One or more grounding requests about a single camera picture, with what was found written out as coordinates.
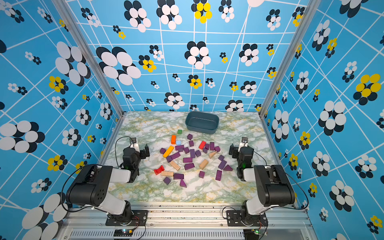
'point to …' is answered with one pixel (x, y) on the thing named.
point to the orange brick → (173, 139)
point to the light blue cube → (178, 142)
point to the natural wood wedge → (211, 155)
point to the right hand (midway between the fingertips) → (243, 144)
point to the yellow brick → (166, 154)
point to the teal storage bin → (202, 122)
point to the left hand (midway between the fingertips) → (140, 144)
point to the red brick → (202, 144)
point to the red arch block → (158, 171)
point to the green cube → (179, 131)
